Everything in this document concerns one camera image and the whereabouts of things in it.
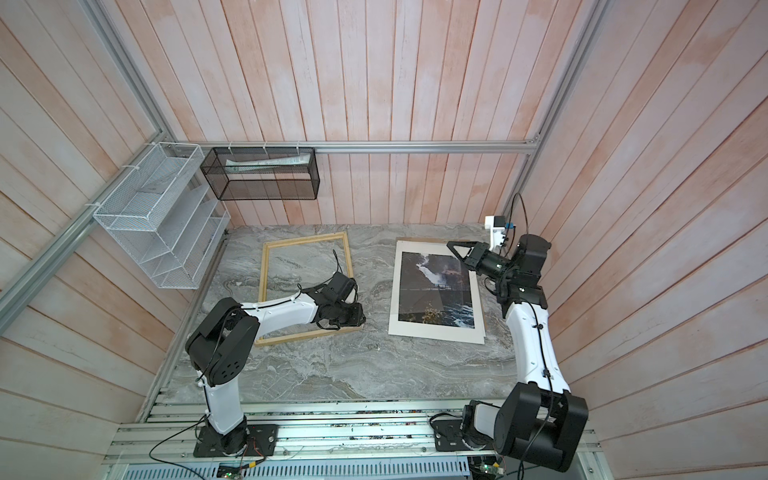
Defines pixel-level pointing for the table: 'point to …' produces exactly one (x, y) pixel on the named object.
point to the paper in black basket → (249, 165)
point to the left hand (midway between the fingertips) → (362, 324)
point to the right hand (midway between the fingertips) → (447, 246)
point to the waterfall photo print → (434, 295)
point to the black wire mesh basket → (263, 173)
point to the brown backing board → (421, 239)
